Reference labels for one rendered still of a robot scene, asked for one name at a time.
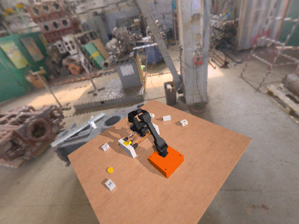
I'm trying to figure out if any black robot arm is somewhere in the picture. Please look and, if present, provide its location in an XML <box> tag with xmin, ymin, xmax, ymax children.
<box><xmin>128</xmin><ymin>108</ymin><xmax>168</xmax><ymax>158</ymax></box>

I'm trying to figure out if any yellow short cylinder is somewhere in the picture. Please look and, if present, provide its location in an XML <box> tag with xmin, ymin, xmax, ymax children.
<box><xmin>107</xmin><ymin>167</ymin><xmax>114</xmax><ymax>173</ymax></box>

